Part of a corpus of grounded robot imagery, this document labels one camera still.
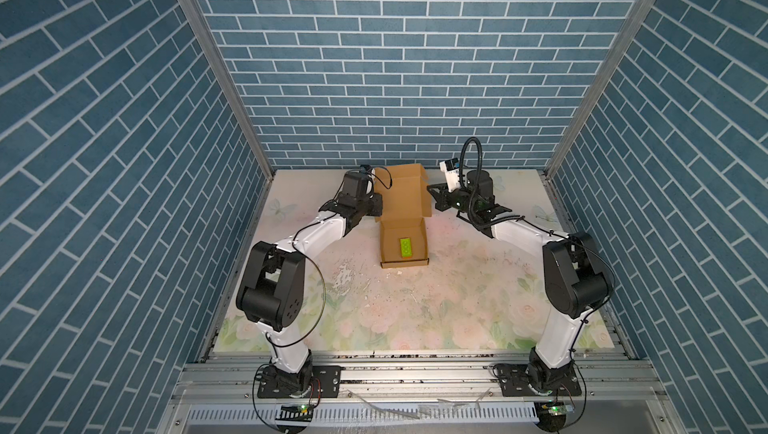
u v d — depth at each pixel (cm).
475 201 73
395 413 71
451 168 81
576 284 50
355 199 72
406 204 98
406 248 96
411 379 75
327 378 74
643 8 77
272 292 47
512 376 74
